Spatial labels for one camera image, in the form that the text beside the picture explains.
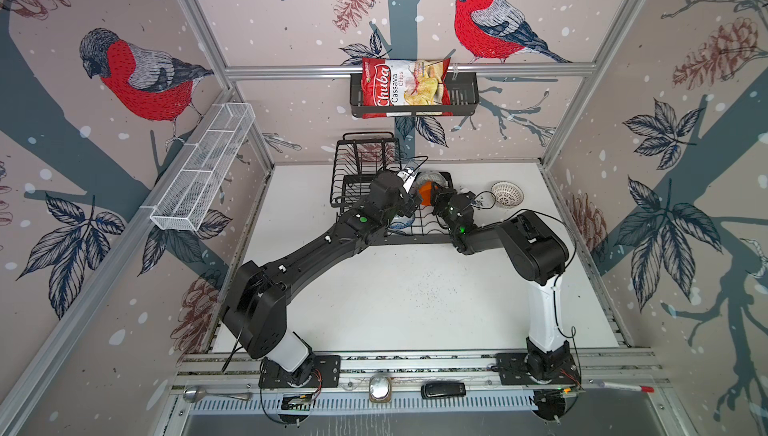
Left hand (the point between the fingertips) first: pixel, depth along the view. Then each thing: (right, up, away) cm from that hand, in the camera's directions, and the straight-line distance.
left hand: (401, 180), depth 80 cm
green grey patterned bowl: (+12, +2, +28) cm, 31 cm away
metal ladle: (-50, -52, -10) cm, 73 cm away
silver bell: (-5, -49, -12) cm, 51 cm away
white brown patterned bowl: (+40, -4, +28) cm, 49 cm away
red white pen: (+54, -50, -9) cm, 75 cm away
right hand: (+9, -1, +17) cm, 19 cm away
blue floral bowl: (0, -14, +21) cm, 25 cm away
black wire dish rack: (-14, +8, +21) cm, 27 cm away
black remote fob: (+9, -49, -12) cm, 51 cm away
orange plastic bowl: (+9, -4, +19) cm, 21 cm away
